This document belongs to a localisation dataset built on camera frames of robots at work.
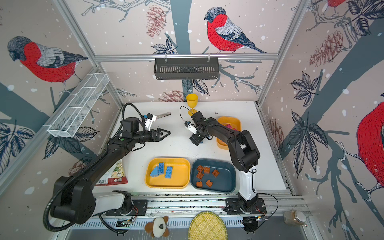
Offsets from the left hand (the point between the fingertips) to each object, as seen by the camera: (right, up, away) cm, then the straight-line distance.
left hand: (165, 133), depth 78 cm
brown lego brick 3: (+28, -24, +5) cm, 37 cm away
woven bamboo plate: (+22, -42, -10) cm, 49 cm away
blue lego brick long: (-4, -22, +7) cm, 23 cm away
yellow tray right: (+44, +4, +23) cm, 50 cm away
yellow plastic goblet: (+14, +22, +29) cm, 39 cm away
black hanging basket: (+5, +44, +29) cm, 53 cm away
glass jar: (+60, -35, -15) cm, 71 cm away
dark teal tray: (+27, -25, +5) cm, 37 cm away
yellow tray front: (+8, -25, +6) cm, 27 cm away
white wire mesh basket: (-46, +7, -7) cm, 47 cm away
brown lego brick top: (+24, -27, +1) cm, 36 cm away
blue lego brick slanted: (-7, -23, +5) cm, 25 cm away
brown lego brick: (+19, -28, +1) cm, 34 cm away
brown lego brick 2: (+19, -22, +7) cm, 30 cm away
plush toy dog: (0, -41, -12) cm, 43 cm away
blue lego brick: (+1, -23, +5) cm, 24 cm away
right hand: (+17, -6, +17) cm, 25 cm away
